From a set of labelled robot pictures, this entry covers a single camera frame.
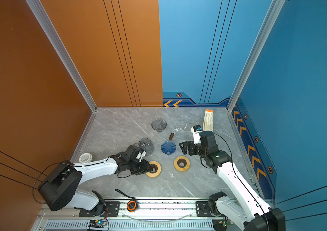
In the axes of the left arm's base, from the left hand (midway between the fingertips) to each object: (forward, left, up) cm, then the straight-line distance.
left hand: (151, 169), depth 85 cm
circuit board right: (-26, -36, -3) cm, 45 cm away
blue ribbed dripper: (+13, -10, +3) cm, 17 cm away
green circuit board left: (-27, +24, -3) cm, 36 cm away
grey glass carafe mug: (+17, +4, -1) cm, 17 cm away
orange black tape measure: (-19, +8, +1) cm, 21 cm away
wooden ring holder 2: (+4, -18, -2) cm, 19 cm away
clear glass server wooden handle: (+38, -20, -4) cm, 43 cm away
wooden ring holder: (+1, -3, 0) cm, 3 cm away
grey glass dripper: (+32, -3, +2) cm, 32 cm away
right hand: (+9, -20, +15) cm, 27 cm away
